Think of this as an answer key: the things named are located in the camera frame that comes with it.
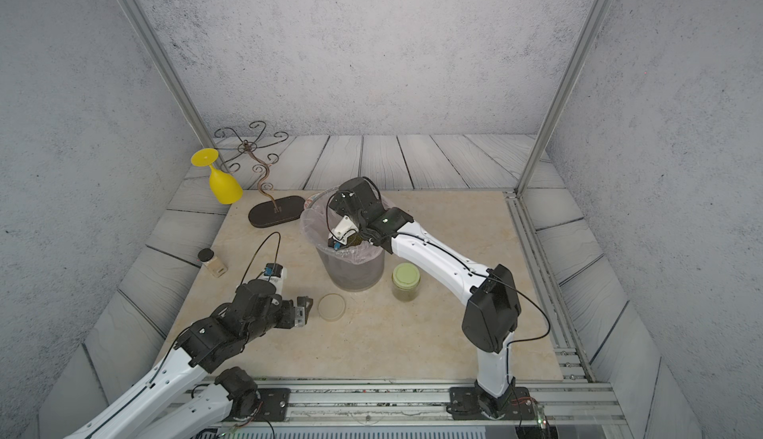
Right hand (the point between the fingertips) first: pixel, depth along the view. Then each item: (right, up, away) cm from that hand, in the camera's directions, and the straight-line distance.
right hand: (350, 188), depth 79 cm
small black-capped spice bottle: (-44, -22, +13) cm, 50 cm away
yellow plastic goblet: (-41, +2, +14) cm, 44 cm away
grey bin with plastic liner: (+3, -20, -2) cm, 21 cm away
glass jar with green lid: (+15, -26, +6) cm, 31 cm away
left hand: (-12, -29, -2) cm, 32 cm away
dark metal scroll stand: (-37, -6, +35) cm, 52 cm away
